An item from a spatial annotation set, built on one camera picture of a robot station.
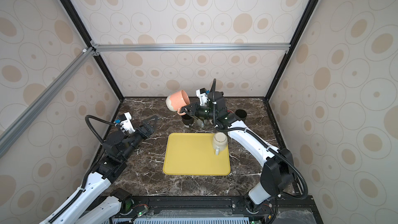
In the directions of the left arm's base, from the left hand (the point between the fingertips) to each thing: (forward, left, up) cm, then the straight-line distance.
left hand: (157, 119), depth 68 cm
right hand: (+6, -10, -1) cm, 12 cm away
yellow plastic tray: (-3, -15, -32) cm, 35 cm away
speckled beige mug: (0, -30, -23) cm, 37 cm away
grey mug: (+15, -18, -26) cm, 35 cm away
